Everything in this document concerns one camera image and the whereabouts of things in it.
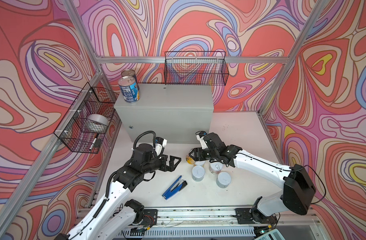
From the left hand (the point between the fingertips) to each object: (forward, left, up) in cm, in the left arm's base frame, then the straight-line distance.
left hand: (176, 158), depth 71 cm
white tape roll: (+13, +38, +11) cm, 42 cm away
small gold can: (+3, -7, -8) cm, 12 cm away
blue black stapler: (-9, +1, -18) cm, 20 cm away
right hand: (+5, -10, -9) cm, 14 cm away
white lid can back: (+5, -13, -15) cm, 21 cm away
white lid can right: (-5, -26, -16) cm, 31 cm away
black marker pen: (+5, +41, +4) cm, 42 cm away
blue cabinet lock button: (+22, +28, -4) cm, 36 cm away
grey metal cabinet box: (+41, +2, -10) cm, 42 cm away
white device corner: (-29, -45, -18) cm, 56 cm away
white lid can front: (-2, -12, -15) cm, 19 cm away
